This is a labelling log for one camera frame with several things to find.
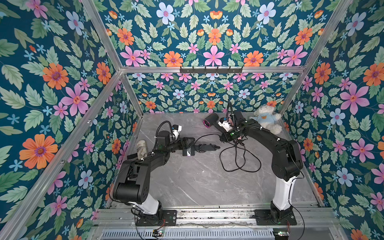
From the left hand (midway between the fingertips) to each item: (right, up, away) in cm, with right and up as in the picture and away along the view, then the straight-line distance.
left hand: (192, 139), depth 87 cm
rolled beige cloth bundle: (-34, -7, +9) cm, 36 cm away
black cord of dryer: (+28, -13, +8) cm, 32 cm away
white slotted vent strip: (0, -44, -17) cm, 47 cm away
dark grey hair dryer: (+9, -3, -12) cm, 15 cm away
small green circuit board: (-16, -45, -16) cm, 50 cm away
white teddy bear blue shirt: (+52, +16, +20) cm, 58 cm away
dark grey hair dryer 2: (+14, +13, +26) cm, 32 cm away
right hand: (+21, +2, +6) cm, 22 cm away
